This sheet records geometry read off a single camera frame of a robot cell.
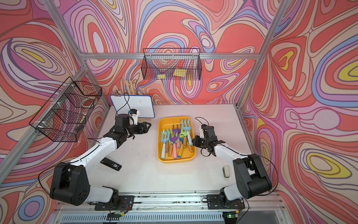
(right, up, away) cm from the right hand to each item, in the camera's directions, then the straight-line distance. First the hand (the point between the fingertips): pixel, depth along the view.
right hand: (193, 143), depth 91 cm
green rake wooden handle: (-6, +6, +5) cm, 10 cm away
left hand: (-29, +13, -5) cm, 32 cm away
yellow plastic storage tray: (-19, +13, +16) cm, 28 cm away
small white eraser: (+19, -15, -9) cm, 26 cm away
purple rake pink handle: (-13, +2, +5) cm, 14 cm away
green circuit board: (-43, -34, -20) cm, 58 cm away
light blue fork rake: (-20, +1, +5) cm, 20 cm away
